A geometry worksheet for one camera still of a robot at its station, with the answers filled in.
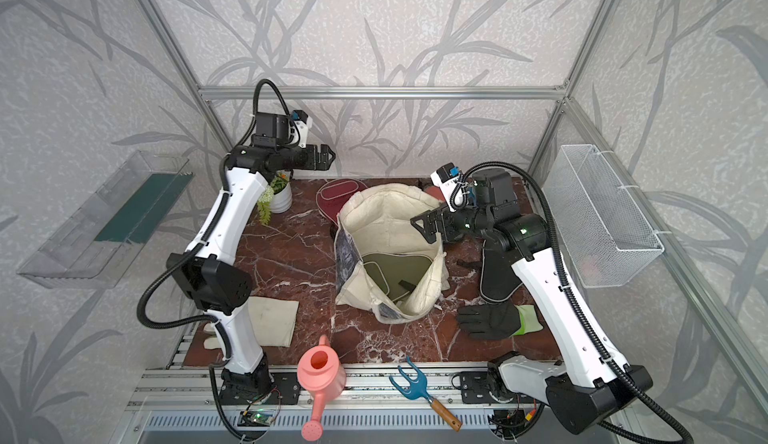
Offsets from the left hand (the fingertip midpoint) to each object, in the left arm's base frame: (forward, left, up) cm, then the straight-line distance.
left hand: (322, 154), depth 83 cm
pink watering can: (-51, -5, -20) cm, 55 cm away
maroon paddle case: (+8, +3, -27) cm, 28 cm away
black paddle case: (-26, -52, -27) cm, 64 cm away
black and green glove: (-36, -50, -31) cm, 69 cm away
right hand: (-22, -28, +2) cm, 36 cm away
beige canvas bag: (-10, -15, -18) cm, 25 cm away
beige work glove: (-35, +15, -34) cm, 51 cm away
